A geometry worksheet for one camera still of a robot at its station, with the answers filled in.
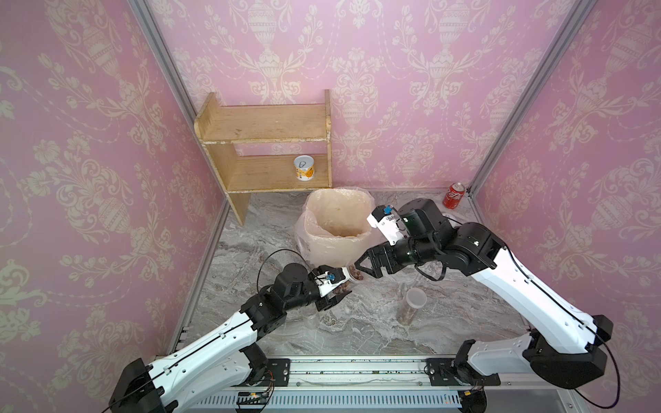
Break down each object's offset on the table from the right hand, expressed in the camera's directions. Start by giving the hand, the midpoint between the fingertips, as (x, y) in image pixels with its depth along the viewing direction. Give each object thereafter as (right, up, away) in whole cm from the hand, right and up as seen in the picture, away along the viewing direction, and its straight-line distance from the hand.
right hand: (368, 259), depth 63 cm
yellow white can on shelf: (-20, +28, +29) cm, 45 cm away
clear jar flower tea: (-4, -4, 0) cm, 5 cm away
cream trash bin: (-8, +7, +36) cm, 38 cm away
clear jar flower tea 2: (+14, -12, +9) cm, 21 cm away
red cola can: (+42, +19, +45) cm, 64 cm away
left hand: (-6, -8, +10) cm, 14 cm away
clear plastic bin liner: (-9, +7, +36) cm, 38 cm away
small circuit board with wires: (-31, -41, +10) cm, 53 cm away
